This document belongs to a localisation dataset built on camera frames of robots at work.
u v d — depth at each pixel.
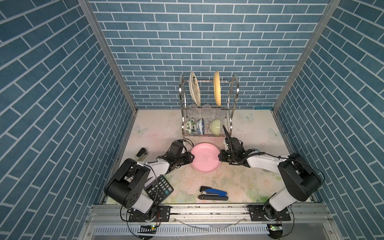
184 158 0.79
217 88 0.73
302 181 0.45
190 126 0.93
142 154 0.92
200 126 0.93
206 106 1.05
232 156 0.71
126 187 0.44
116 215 0.75
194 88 0.89
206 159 0.91
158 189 0.80
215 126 0.94
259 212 0.73
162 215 0.74
